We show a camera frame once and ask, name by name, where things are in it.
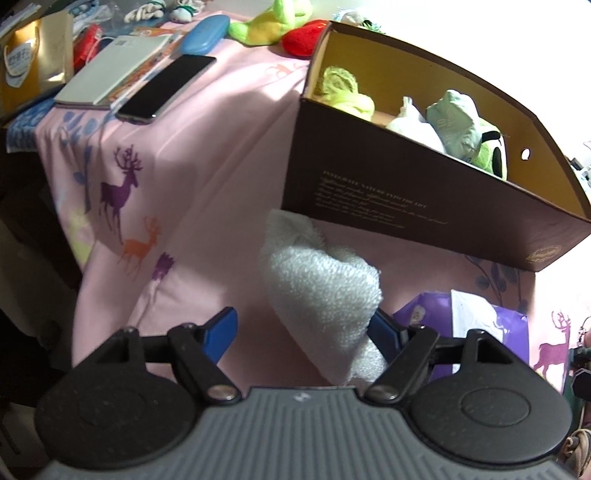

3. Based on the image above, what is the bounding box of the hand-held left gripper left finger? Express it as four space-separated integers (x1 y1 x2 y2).
69 307 241 407

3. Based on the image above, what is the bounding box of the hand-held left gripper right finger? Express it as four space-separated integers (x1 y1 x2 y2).
365 308 539 403

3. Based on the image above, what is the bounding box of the white textured cloth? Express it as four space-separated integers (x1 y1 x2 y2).
259 209 389 386

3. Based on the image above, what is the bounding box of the brown cardboard box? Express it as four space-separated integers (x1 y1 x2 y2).
281 21 591 273

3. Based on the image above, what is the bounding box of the white plastic bag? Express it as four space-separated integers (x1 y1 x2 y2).
385 96 446 153

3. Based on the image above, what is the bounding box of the mint green cloth hat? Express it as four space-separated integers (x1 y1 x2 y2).
426 89 485 160

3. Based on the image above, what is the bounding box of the yellow cloth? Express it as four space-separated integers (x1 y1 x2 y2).
313 65 376 121

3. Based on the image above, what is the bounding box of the purple tissue pack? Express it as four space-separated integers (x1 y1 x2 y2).
392 290 529 379

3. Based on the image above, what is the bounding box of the pink printed bed sheet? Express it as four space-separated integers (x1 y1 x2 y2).
34 9 591 398

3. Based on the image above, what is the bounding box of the black hinged case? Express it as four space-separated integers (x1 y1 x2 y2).
568 346 591 398

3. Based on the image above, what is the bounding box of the black smartphone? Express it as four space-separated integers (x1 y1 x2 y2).
115 54 218 125

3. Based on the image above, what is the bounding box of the blue patterned cloth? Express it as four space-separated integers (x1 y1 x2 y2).
6 95 58 153

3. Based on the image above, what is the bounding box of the white power bank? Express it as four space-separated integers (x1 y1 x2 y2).
54 34 183 108

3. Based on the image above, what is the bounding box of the blue glasses case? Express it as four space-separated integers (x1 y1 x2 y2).
178 14 230 56

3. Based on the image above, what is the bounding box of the red plush toy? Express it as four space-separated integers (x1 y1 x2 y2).
281 19 329 58

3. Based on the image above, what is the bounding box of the lime green plush toy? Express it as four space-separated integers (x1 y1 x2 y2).
228 0 319 47

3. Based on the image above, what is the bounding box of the red pouch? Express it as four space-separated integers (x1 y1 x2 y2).
71 24 103 65

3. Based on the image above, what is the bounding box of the white plush toy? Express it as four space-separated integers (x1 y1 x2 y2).
124 0 167 23
168 0 204 21

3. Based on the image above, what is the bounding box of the gold paper bag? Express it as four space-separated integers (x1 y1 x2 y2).
0 11 75 116

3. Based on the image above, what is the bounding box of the blue white packet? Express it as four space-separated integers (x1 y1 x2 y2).
69 0 116 31

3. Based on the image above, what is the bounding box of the stack of papers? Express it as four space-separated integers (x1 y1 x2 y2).
0 2 42 33

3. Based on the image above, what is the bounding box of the white plush with green strings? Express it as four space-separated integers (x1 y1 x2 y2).
332 7 386 34

